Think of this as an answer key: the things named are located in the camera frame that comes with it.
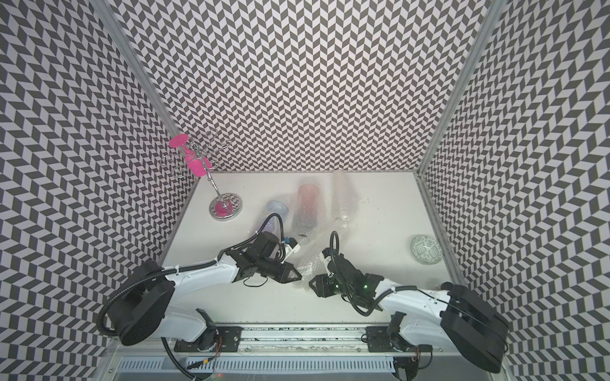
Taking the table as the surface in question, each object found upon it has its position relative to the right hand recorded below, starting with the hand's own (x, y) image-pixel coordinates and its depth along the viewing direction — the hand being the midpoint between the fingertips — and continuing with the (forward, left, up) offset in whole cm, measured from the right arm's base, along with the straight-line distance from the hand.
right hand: (316, 287), depth 81 cm
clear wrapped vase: (+38, -13, +1) cm, 40 cm away
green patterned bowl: (+14, -42, -2) cm, 45 cm away
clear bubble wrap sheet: (+17, +1, +2) cm, 18 cm away
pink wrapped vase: (+28, +4, +7) cm, 29 cm away
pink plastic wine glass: (+62, +61, 0) cm, 87 cm away
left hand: (+1, +6, +2) cm, 7 cm away
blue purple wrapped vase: (+16, +14, +17) cm, 27 cm away
